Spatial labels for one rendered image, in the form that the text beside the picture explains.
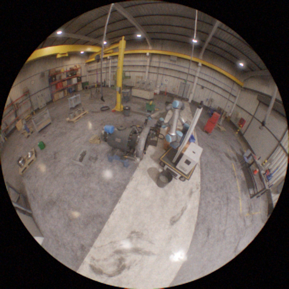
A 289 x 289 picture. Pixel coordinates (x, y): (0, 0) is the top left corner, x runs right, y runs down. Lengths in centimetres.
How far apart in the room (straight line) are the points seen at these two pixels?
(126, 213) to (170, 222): 95
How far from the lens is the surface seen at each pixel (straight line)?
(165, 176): 226
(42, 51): 1193
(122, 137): 196
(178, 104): 144
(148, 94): 768
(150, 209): 209
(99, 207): 218
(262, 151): 911
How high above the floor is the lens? 204
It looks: 43 degrees down
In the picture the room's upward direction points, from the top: 9 degrees clockwise
